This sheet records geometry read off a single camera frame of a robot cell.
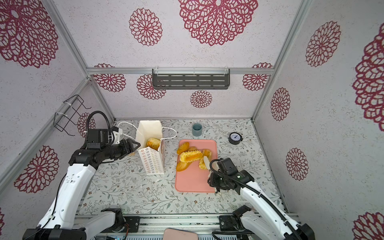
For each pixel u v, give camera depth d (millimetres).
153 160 802
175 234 702
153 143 900
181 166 903
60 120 724
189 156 881
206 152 973
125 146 636
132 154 645
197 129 1068
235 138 1062
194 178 895
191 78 947
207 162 838
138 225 742
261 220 567
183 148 975
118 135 661
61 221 375
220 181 679
